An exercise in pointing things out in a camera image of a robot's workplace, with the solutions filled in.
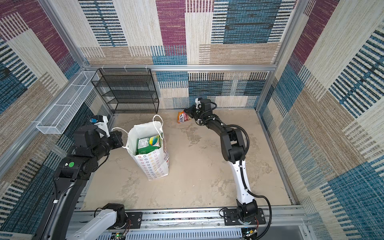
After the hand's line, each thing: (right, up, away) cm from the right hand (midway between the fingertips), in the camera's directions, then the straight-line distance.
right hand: (182, 110), depth 101 cm
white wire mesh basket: (-56, -7, -30) cm, 64 cm away
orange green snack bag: (0, -4, +2) cm, 5 cm away
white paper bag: (-12, -29, -27) cm, 41 cm away
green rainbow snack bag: (-17, -20, -21) cm, 34 cm away
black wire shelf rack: (-40, +16, +10) cm, 44 cm away
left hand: (-25, -12, -33) cm, 43 cm away
